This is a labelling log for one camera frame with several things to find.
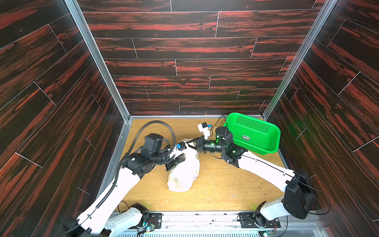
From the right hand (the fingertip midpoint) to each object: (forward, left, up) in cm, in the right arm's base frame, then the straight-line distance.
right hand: (187, 141), depth 72 cm
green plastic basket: (+27, -48, -28) cm, 62 cm away
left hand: (-7, +1, -3) cm, 7 cm away
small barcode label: (+25, -42, -28) cm, 56 cm away
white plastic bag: (-15, +2, -9) cm, 18 cm away
